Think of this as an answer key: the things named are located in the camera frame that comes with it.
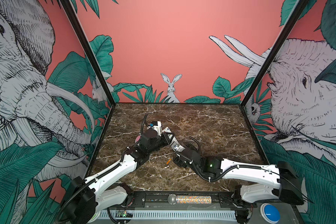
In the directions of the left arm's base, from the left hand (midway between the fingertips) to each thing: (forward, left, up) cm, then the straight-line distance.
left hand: (175, 133), depth 75 cm
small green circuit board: (-34, +27, -22) cm, 49 cm away
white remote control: (-4, +1, -2) cm, 5 cm away
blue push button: (-37, -47, -21) cm, 64 cm away
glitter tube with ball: (-29, +2, -19) cm, 34 cm away
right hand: (-7, -1, -5) cm, 9 cm away
